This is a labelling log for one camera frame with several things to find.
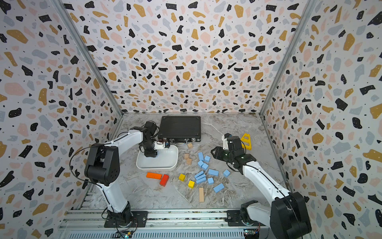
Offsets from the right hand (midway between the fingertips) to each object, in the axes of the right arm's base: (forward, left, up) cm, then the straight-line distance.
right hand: (213, 151), depth 84 cm
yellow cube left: (-11, +18, -11) cm, 24 cm away
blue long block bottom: (-15, -3, -13) cm, 20 cm away
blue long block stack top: (-9, +8, -12) cm, 17 cm away
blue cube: (+2, +4, -12) cm, 13 cm away
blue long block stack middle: (-10, +6, -12) cm, 16 cm away
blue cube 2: (-1, +8, -12) cm, 14 cm away
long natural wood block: (-19, +7, -13) cm, 24 cm away
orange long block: (-9, +35, -12) cm, 39 cm away
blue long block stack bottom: (-12, +7, -12) cm, 18 cm away
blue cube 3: (-4, +5, -11) cm, 13 cm away
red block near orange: (-13, +28, -12) cm, 33 cm away
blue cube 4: (-7, -8, -12) cm, 16 cm away
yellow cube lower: (-14, +13, -11) cm, 22 cm away
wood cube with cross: (+3, +17, -11) cm, 20 cm away
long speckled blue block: (+3, +7, -12) cm, 14 cm away
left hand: (+6, +37, -8) cm, 39 cm away
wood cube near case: (+11, +15, -11) cm, 22 cm away
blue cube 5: (-12, +2, -12) cm, 17 cm away
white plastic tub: (-1, +28, -8) cm, 29 cm away
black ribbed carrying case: (+28, +24, -14) cm, 39 cm away
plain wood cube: (0, +15, -12) cm, 19 cm away
